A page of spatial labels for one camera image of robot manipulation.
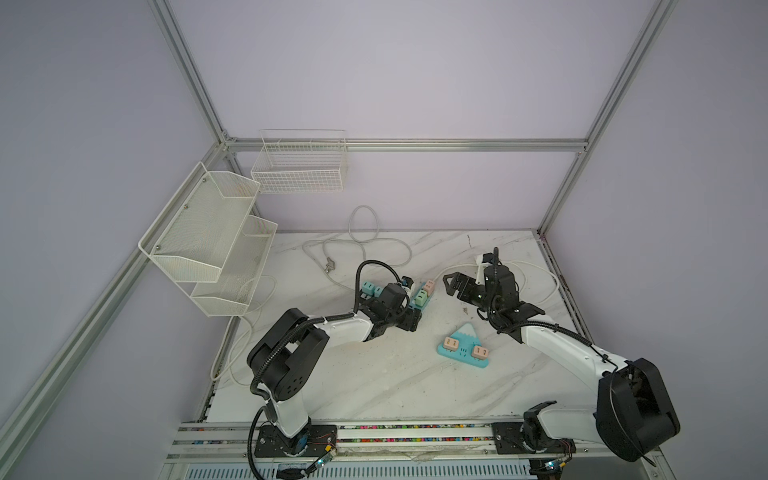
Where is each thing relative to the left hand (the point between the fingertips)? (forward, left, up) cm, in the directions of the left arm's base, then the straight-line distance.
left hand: (410, 313), depth 92 cm
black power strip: (+7, +15, -2) cm, 17 cm away
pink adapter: (+8, -6, +3) cm, 11 cm away
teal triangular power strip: (-8, -17, -1) cm, 19 cm away
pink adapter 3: (-14, -19, +3) cm, 24 cm away
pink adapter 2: (-12, -11, +3) cm, 16 cm away
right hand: (+4, -12, +12) cm, 17 cm away
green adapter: (+4, -4, +2) cm, 6 cm away
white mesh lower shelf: (+9, +61, -4) cm, 62 cm away
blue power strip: (+5, -1, -3) cm, 6 cm away
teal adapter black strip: (+8, +13, +2) cm, 16 cm away
